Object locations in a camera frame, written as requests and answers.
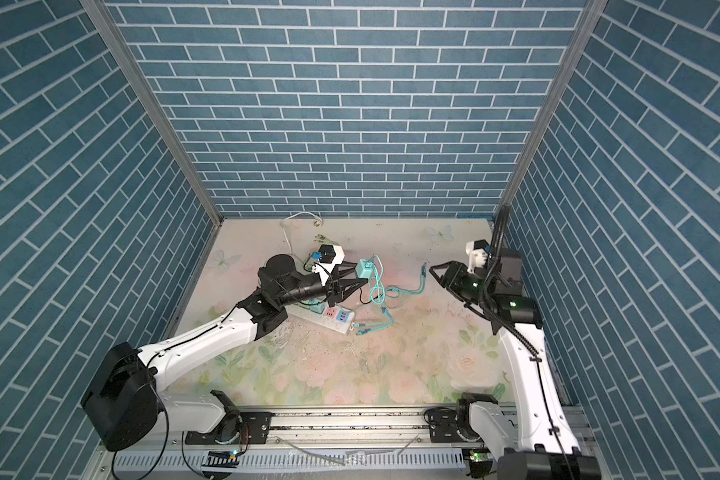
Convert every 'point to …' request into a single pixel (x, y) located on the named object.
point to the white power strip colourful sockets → (333, 317)
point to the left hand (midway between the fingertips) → (362, 275)
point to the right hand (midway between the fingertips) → (432, 268)
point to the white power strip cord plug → (317, 223)
